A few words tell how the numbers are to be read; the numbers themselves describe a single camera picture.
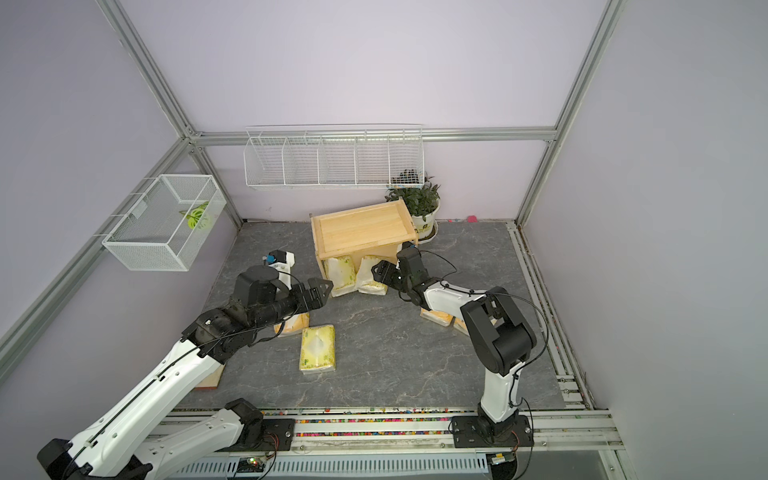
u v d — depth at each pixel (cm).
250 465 71
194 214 81
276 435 72
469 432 74
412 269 74
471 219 124
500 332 50
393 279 84
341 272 99
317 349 84
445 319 91
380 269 86
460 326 89
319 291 63
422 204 103
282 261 64
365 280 96
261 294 53
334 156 99
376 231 90
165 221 83
